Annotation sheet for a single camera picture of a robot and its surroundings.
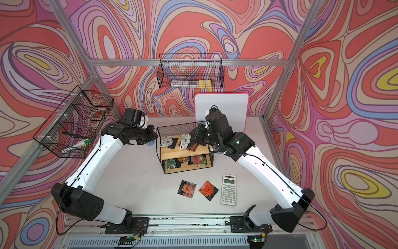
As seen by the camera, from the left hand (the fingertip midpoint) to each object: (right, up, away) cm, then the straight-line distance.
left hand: (159, 135), depth 78 cm
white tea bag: (+14, -3, -9) cm, 17 cm away
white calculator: (+37, -30, +6) cm, 48 cm away
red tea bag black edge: (+13, -30, +6) cm, 33 cm away
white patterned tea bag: (+4, -4, +6) cm, 8 cm away
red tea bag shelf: (+19, -16, +15) cm, 29 cm away
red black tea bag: (+25, -31, +6) cm, 40 cm away
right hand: (+18, 0, -11) cm, 21 cm away
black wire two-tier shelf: (+10, -9, +4) cm, 14 cm away
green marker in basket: (-33, -3, -6) cm, 34 cm away
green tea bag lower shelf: (+3, -18, +15) cm, 24 cm away
